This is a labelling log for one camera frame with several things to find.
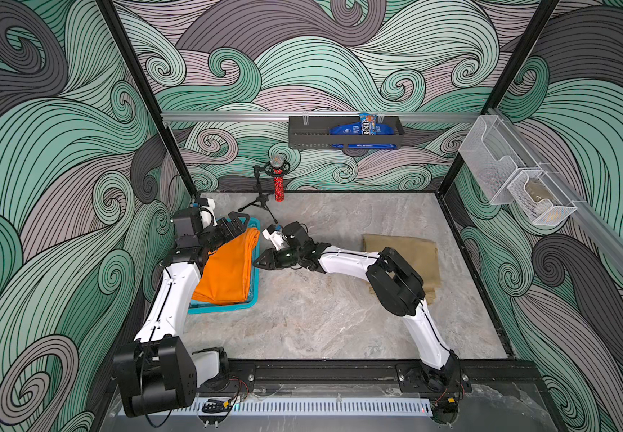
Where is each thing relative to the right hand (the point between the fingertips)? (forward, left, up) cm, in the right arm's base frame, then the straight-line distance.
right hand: (257, 262), depth 88 cm
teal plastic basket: (-12, +17, -7) cm, 22 cm away
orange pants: (-4, +10, -2) cm, 11 cm away
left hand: (+6, +4, +16) cm, 17 cm away
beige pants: (+7, -59, -7) cm, 60 cm away
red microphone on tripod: (+30, -6, +16) cm, 35 cm away
